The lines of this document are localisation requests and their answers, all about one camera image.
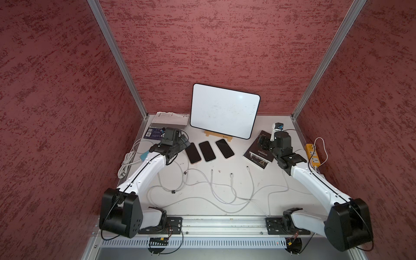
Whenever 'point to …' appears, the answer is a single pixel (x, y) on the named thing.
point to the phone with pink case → (193, 154)
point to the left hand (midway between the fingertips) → (180, 147)
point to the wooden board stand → (208, 132)
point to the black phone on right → (224, 148)
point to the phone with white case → (207, 151)
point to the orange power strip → (312, 155)
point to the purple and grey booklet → (163, 119)
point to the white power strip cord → (324, 147)
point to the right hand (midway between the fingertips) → (263, 139)
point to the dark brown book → (255, 154)
